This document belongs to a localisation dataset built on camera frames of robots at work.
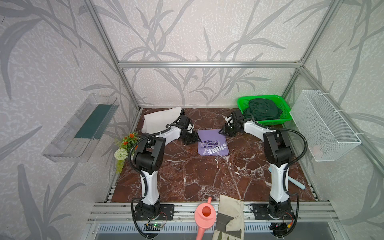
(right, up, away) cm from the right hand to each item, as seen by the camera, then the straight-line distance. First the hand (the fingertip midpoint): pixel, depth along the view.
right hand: (220, 128), depth 102 cm
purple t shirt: (-7, -9, -5) cm, 12 cm away
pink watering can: (-11, -36, -39) cm, 54 cm away
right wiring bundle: (+25, -47, -31) cm, 62 cm away
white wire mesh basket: (+41, -1, -40) cm, 57 cm away
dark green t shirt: (+33, +14, +9) cm, 37 cm away
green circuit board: (-37, -46, -30) cm, 66 cm away
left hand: (-14, -5, -5) cm, 15 cm away
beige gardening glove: (+1, -43, -33) cm, 54 cm away
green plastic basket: (+21, +19, +17) cm, 33 cm away
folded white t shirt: (-47, +5, +8) cm, 48 cm away
